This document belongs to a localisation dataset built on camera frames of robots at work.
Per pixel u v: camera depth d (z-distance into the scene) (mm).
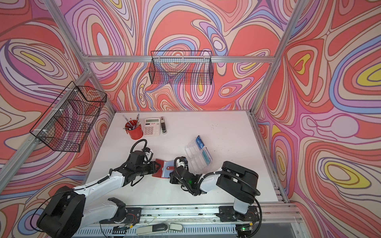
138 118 971
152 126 1079
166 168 850
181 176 648
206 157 827
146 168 747
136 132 979
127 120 983
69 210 407
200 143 904
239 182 468
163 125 1046
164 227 662
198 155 885
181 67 974
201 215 749
